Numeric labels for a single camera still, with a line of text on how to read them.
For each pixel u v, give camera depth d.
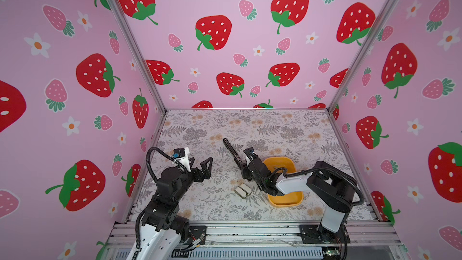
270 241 0.73
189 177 0.64
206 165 0.64
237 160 0.95
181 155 0.60
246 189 0.84
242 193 0.83
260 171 0.68
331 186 0.50
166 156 0.58
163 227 0.49
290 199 0.83
